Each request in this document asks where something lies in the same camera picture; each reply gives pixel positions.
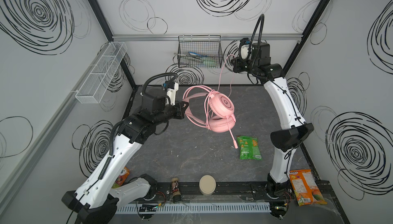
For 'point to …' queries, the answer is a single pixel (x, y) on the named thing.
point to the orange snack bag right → (305, 187)
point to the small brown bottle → (176, 193)
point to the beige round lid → (207, 184)
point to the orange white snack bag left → (122, 178)
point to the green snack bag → (249, 149)
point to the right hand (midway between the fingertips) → (231, 58)
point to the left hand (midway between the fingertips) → (189, 104)
